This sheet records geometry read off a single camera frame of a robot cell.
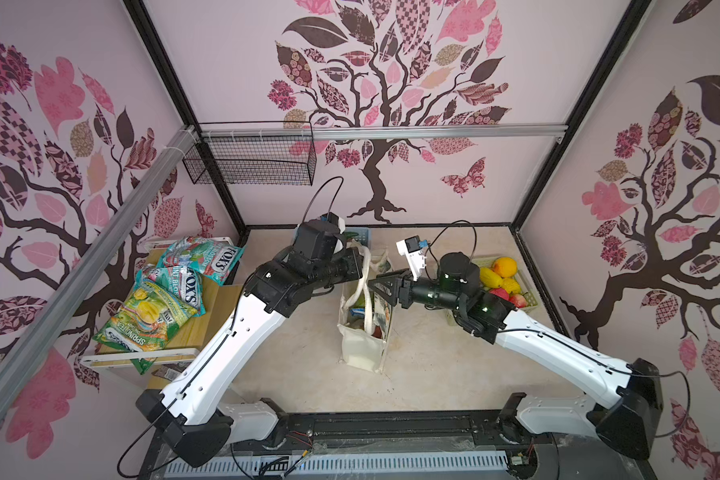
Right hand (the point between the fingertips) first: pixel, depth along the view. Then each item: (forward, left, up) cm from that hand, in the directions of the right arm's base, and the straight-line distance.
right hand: (374, 278), depth 65 cm
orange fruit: (+21, -44, -25) cm, 55 cm away
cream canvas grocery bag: (-7, +2, -3) cm, 8 cm away
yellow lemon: (+15, -45, -27) cm, 55 cm away
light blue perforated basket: (+39, +3, -26) cm, 47 cm away
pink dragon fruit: (+12, -41, -27) cm, 50 cm away
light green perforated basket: (+25, -40, -27) cm, 54 cm away
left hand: (+3, +2, 0) cm, 4 cm away
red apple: (+9, -45, -26) cm, 52 cm away
